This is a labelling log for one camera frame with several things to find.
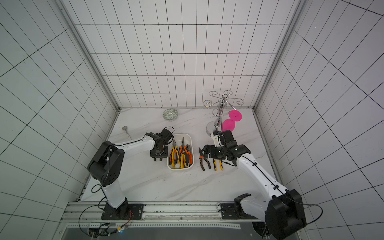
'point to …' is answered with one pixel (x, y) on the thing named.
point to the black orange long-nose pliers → (203, 157)
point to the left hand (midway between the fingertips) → (159, 157)
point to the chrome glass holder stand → (213, 125)
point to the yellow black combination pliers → (215, 165)
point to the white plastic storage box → (188, 140)
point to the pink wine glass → (229, 124)
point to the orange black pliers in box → (185, 155)
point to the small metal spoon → (125, 128)
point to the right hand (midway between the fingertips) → (201, 153)
